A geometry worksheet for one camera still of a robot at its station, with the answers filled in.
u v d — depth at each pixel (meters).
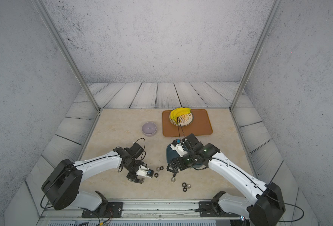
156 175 0.84
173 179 0.83
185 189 0.79
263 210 0.37
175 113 1.10
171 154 0.92
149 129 1.04
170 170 0.68
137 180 0.74
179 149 0.70
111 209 0.72
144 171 0.73
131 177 0.74
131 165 0.66
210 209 0.73
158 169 0.87
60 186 0.43
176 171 0.65
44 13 0.72
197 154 0.56
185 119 1.12
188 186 0.81
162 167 0.88
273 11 0.72
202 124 1.08
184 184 0.82
